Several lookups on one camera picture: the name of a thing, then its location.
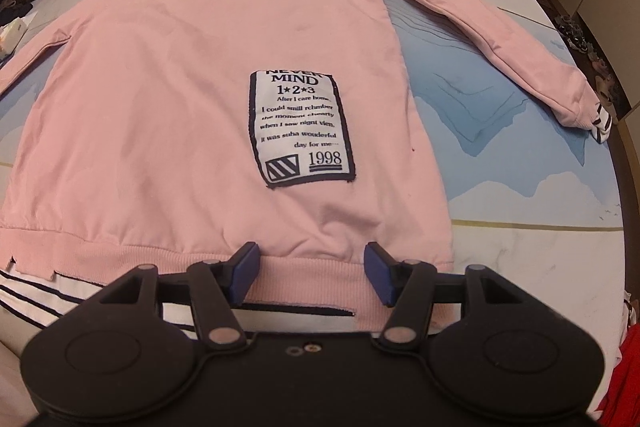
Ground red cloth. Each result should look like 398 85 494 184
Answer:
597 324 640 427

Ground pink sweatshirt with striped hem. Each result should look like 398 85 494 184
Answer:
1 0 611 331

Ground tissue pack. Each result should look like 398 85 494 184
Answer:
0 17 27 60

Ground shoes on floor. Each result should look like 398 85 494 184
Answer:
553 15 630 124

